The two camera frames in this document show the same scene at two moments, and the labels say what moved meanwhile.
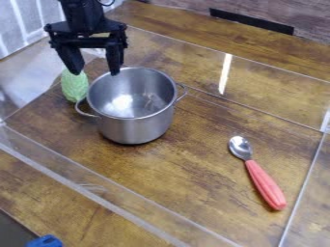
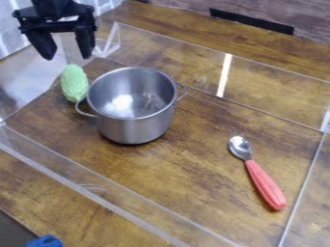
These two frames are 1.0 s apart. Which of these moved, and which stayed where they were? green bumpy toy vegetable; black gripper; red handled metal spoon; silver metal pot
Moved: black gripper
Stayed: green bumpy toy vegetable; silver metal pot; red handled metal spoon
